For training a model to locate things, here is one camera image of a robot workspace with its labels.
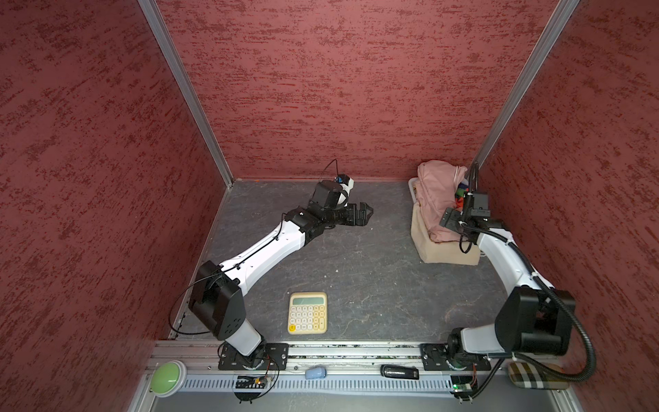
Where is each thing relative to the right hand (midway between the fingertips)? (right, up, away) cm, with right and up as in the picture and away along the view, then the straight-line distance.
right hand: (454, 225), depth 87 cm
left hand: (-34, +4, -8) cm, 35 cm away
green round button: (-88, -41, -18) cm, 99 cm away
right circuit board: (-6, -44, -16) cm, 47 cm away
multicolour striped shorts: (+11, +14, +16) cm, 24 cm away
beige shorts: (-2, -10, +3) cm, 11 cm away
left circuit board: (-68, -45, -15) cm, 82 cm away
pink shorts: (-3, +13, +9) cm, 16 cm away
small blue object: (-47, -40, -17) cm, 64 cm away
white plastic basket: (-9, +16, +19) cm, 26 cm away
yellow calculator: (-51, -28, -6) cm, 58 cm away
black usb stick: (-23, -41, -15) cm, 50 cm away
